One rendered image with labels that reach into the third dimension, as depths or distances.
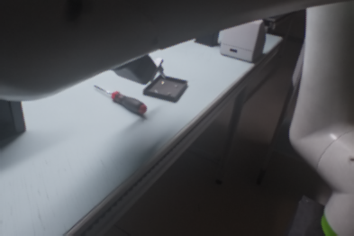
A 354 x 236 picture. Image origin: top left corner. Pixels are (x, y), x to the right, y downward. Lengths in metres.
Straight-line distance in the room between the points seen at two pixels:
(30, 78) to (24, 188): 0.26
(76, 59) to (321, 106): 0.47
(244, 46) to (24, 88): 0.86
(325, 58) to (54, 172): 0.47
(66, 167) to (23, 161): 0.07
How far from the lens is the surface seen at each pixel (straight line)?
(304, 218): 0.73
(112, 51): 0.17
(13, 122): 0.52
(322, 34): 0.51
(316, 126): 0.59
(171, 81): 0.71
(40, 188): 0.41
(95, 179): 0.41
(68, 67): 0.17
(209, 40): 1.10
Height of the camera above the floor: 1.29
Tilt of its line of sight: 28 degrees down
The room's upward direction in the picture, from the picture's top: 7 degrees clockwise
